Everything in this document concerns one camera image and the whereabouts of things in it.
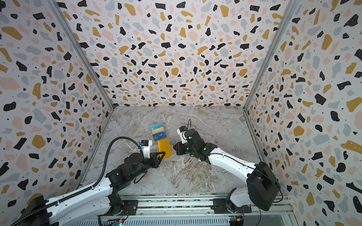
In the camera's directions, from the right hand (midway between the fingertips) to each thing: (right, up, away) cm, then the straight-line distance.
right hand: (173, 145), depth 78 cm
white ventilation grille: (+8, -37, -8) cm, 39 cm away
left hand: (-3, -3, -4) cm, 5 cm away
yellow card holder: (-5, 0, 0) cm, 5 cm away
